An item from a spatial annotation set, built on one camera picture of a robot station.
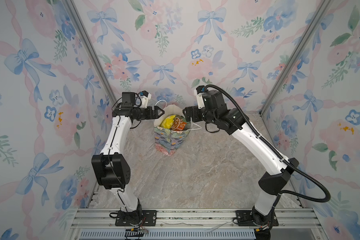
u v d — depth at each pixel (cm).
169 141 85
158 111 75
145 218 73
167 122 84
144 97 75
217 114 51
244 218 74
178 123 88
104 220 75
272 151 45
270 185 50
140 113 71
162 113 79
